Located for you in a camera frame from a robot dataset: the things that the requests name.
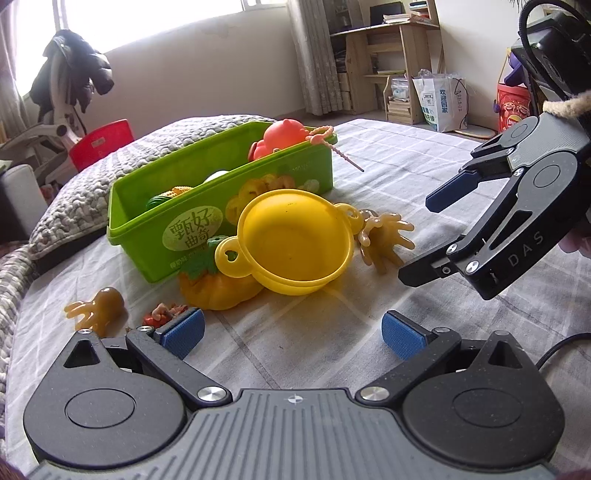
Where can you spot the tan toy octopus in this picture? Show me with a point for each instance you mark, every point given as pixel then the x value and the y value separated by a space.
pixel 104 304
pixel 383 235

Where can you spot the wooden shelf desk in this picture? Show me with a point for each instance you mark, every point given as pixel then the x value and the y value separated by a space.
pixel 364 50

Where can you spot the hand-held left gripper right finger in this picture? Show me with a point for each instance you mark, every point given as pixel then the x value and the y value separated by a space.
pixel 401 334

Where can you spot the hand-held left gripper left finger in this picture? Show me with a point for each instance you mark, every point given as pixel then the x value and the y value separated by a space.
pixel 182 332

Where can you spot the red bucket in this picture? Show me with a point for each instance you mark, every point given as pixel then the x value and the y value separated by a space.
pixel 512 110

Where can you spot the grey quilted pillow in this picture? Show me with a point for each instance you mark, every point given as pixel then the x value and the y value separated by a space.
pixel 92 194

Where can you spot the grey checked bed sheet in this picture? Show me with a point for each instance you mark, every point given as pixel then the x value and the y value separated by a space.
pixel 323 323

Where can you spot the grey gingham blanket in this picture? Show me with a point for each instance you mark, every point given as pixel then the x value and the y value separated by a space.
pixel 11 295

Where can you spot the person's right forearm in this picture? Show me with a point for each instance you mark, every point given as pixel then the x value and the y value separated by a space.
pixel 570 104

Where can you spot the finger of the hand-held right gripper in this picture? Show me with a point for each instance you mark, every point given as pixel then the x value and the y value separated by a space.
pixel 450 191
pixel 425 270

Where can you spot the grey sofa armrest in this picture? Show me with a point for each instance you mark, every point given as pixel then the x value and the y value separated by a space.
pixel 18 198

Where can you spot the pink toy pig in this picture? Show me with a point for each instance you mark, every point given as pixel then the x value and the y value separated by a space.
pixel 281 136

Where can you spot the white office chair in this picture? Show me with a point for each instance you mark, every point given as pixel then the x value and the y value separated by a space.
pixel 51 124

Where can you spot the white paper bag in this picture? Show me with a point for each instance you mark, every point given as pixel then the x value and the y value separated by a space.
pixel 438 101

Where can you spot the grey curtain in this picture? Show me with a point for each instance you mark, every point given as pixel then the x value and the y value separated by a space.
pixel 314 55

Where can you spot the red plastic chair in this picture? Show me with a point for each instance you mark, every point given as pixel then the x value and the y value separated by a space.
pixel 101 143

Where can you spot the purple toy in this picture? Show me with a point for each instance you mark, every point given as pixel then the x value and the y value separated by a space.
pixel 515 69

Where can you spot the brown toy crab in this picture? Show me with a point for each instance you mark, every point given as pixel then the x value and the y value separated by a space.
pixel 161 314

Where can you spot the black jacket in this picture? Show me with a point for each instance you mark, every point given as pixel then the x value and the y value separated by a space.
pixel 78 69

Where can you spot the green plastic box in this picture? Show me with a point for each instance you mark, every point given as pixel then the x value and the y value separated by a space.
pixel 138 230

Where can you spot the orange toy pumpkin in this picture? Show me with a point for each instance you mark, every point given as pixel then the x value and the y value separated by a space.
pixel 217 290

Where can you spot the yellow toy pot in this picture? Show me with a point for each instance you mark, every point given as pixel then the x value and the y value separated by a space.
pixel 291 230

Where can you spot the yellow toy corn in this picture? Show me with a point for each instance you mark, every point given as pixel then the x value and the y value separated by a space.
pixel 173 194

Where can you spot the person's right hand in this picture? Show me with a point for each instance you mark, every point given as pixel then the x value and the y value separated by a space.
pixel 579 242

